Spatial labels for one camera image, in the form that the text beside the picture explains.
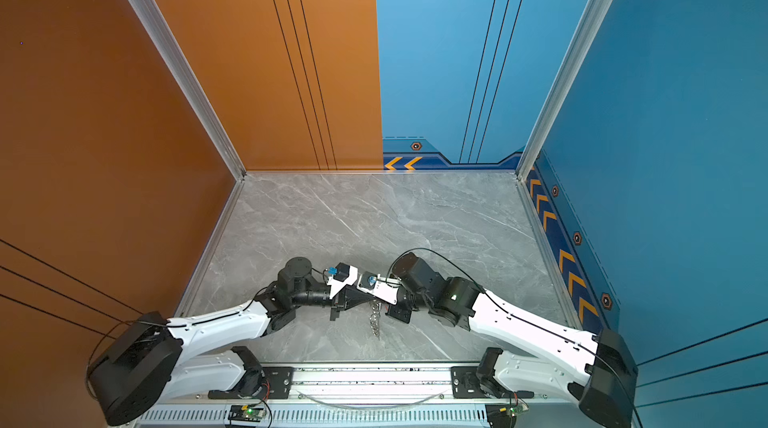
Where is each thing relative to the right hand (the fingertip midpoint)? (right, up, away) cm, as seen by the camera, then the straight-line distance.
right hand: (376, 294), depth 73 cm
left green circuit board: (-31, -28, -2) cm, 42 cm away
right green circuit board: (+33, -26, -3) cm, 42 cm away
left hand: (-1, 0, +1) cm, 1 cm away
